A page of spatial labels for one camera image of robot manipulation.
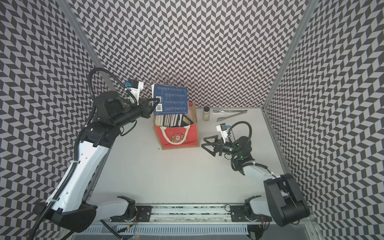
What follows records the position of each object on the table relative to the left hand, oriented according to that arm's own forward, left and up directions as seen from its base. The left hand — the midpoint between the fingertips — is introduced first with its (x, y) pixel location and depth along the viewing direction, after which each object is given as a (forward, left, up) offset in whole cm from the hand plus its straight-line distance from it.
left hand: (159, 102), depth 62 cm
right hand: (-9, -19, -21) cm, 30 cm away
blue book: (+14, -8, -30) cm, 34 cm away
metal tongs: (+25, -33, -40) cm, 58 cm away
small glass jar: (+27, -22, -38) cm, 51 cm away
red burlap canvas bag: (+4, -4, -32) cm, 32 cm away
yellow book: (+10, +7, -24) cm, 27 cm away
